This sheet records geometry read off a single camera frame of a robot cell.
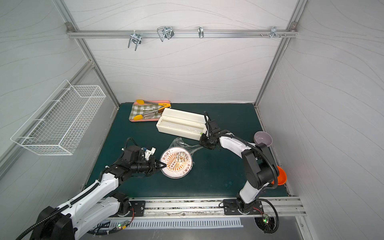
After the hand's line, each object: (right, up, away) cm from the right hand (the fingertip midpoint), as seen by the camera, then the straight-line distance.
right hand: (200, 142), depth 92 cm
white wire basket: (-67, +11, -24) cm, 72 cm away
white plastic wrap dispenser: (-9, +11, +13) cm, 20 cm away
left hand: (-18, -10, -16) cm, 26 cm away
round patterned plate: (-11, -8, -15) cm, 21 cm away
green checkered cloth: (-40, +20, +22) cm, 50 cm away
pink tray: (-37, +14, +18) cm, 44 cm away
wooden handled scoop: (-36, +18, +19) cm, 45 cm away
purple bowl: (+42, +2, +6) cm, 43 cm away
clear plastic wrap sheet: (-14, 0, -4) cm, 14 cm away
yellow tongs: (-44, +16, +16) cm, 50 cm away
